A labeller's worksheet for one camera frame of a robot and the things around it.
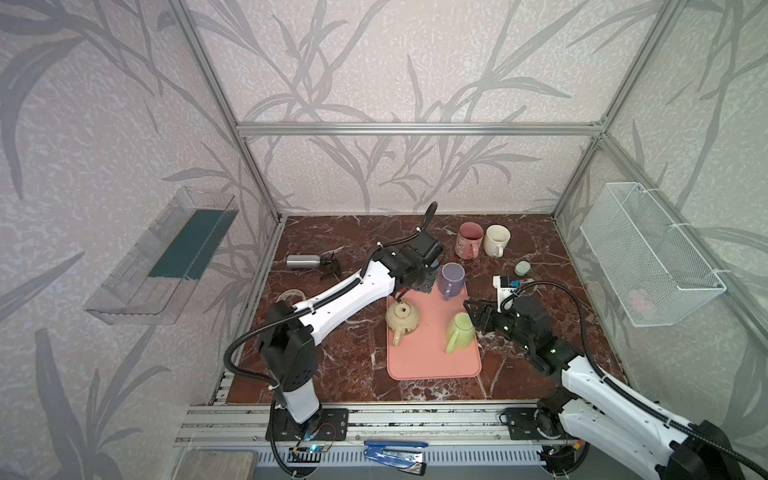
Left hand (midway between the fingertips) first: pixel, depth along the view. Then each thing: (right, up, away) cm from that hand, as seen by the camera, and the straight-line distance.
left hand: (428, 270), depth 82 cm
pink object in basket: (+52, -8, -9) cm, 53 cm away
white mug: (+25, +9, +21) cm, 34 cm away
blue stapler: (-7, -41, -14) cm, 44 cm away
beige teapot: (-7, -14, +2) cm, 16 cm away
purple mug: (+8, -4, +11) cm, 14 cm away
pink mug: (+15, +8, +17) cm, 25 cm away
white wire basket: (+47, +1, -19) cm, 50 cm away
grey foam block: (-49, -42, -15) cm, 66 cm away
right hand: (+12, -6, -1) cm, 13 cm away
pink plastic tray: (+1, -20, +6) cm, 21 cm away
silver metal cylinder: (-42, +1, +20) cm, 46 cm away
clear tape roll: (-45, -9, +17) cm, 49 cm away
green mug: (+9, -17, -1) cm, 19 cm away
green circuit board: (-29, -42, -11) cm, 52 cm away
